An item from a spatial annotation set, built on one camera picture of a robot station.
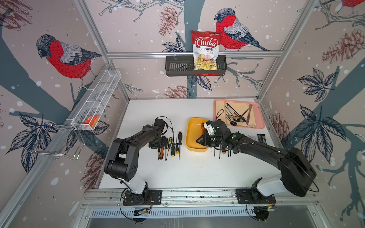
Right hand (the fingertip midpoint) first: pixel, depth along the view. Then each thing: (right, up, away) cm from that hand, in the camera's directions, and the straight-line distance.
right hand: (197, 140), depth 82 cm
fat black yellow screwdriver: (-13, -6, +10) cm, 18 cm away
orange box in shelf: (-51, +13, -17) cm, 55 cm away
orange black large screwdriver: (+11, -2, -12) cm, 16 cm away
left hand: (-23, -4, +10) cm, 25 cm away
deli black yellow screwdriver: (+12, -10, +8) cm, 17 cm away
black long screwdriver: (-11, -1, +13) cm, 17 cm away
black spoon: (+28, +9, +20) cm, 35 cm away
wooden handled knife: (+43, +13, +28) cm, 53 cm away
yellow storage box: (-1, +2, +17) cm, 17 cm away
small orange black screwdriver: (+18, -8, +6) cm, 21 cm away
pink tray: (+49, +9, +22) cm, 54 cm away
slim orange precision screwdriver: (-24, -10, +7) cm, 27 cm away
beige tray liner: (+33, +15, +28) cm, 46 cm away
